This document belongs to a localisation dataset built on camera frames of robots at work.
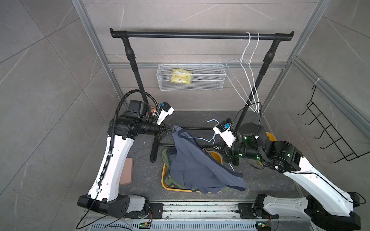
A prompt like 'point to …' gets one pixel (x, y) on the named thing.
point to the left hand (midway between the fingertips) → (173, 128)
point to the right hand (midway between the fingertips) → (214, 145)
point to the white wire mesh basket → (205, 77)
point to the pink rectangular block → (126, 177)
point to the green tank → (168, 179)
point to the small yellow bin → (271, 137)
